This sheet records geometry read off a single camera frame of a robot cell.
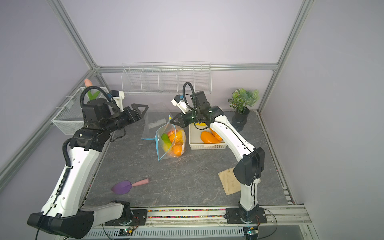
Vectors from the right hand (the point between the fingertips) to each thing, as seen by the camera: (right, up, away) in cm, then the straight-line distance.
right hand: (170, 121), depth 74 cm
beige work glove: (+32, -35, +11) cm, 49 cm away
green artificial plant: (+41, +15, +18) cm, 47 cm away
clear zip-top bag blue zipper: (-3, -12, +15) cm, 19 cm away
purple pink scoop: (-29, -37, +10) cm, 48 cm away
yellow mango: (+3, -8, +13) cm, 16 cm away
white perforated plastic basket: (+12, -14, +26) cm, 32 cm away
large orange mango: (+2, -16, +8) cm, 18 cm away
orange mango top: (+20, -10, +25) cm, 34 cm away
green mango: (-5, -12, +12) cm, 18 cm away
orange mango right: (+26, -9, +26) cm, 37 cm away
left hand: (-10, +5, -8) cm, 14 cm away
